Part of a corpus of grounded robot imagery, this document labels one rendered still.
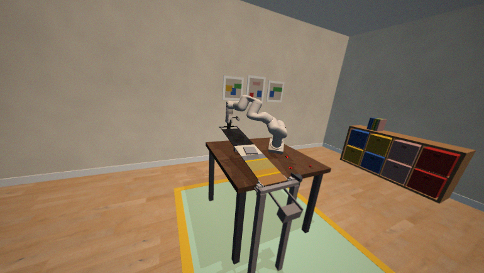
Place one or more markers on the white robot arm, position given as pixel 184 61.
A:
pixel 276 128

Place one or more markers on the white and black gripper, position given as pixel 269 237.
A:
pixel 229 120

